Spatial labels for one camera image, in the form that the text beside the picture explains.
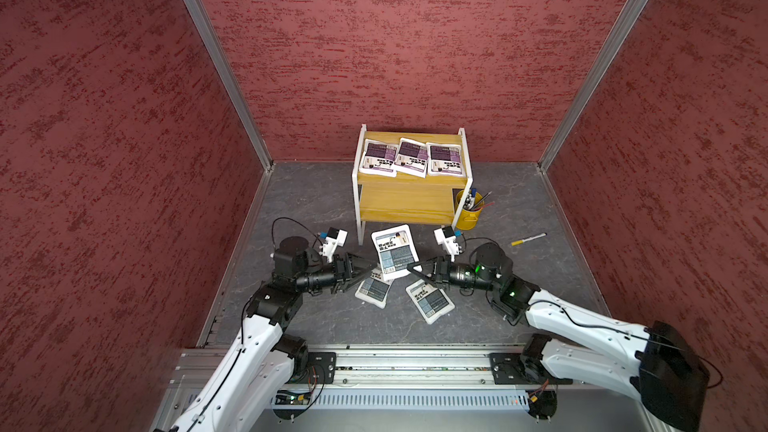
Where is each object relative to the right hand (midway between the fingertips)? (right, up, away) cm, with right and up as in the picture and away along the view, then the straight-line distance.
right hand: (407, 277), depth 69 cm
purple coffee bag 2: (+1, +29, +6) cm, 29 cm away
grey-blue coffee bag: (-9, -9, +18) cm, 22 cm away
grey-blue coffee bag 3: (+8, -12, +16) cm, 22 cm away
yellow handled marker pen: (+42, +4, +30) cm, 52 cm away
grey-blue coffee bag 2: (-3, +6, +1) cm, 7 cm away
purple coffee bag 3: (+10, +29, +7) cm, 31 cm away
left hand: (-8, 0, 0) cm, 8 cm away
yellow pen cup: (+22, +14, +29) cm, 39 cm away
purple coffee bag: (-7, +29, +6) cm, 30 cm away
